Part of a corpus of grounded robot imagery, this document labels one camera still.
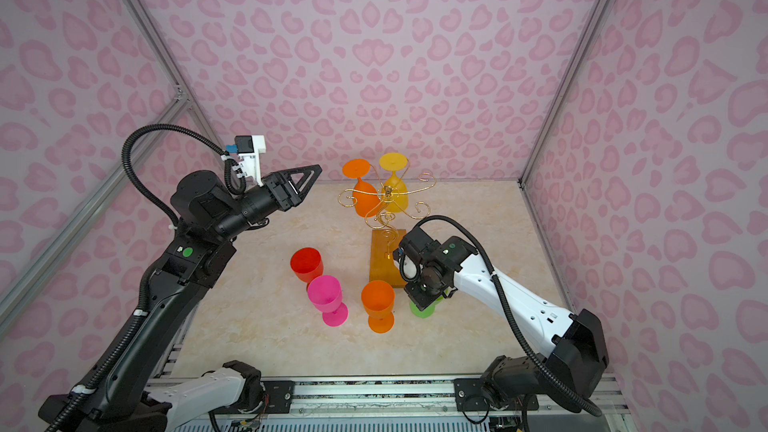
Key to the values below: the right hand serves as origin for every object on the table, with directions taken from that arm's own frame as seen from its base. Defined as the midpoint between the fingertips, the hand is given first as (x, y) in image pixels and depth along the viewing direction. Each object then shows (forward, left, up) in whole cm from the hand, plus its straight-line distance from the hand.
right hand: (419, 295), depth 75 cm
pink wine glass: (+2, +25, -5) cm, 26 cm away
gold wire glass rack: (+19, +10, +7) cm, 23 cm away
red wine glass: (+8, +30, 0) cm, 31 cm away
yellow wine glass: (+19, +6, +16) cm, 26 cm away
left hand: (+10, +21, +34) cm, 41 cm away
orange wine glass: (-1, +10, -2) cm, 11 cm away
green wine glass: (+2, -3, -15) cm, 15 cm away
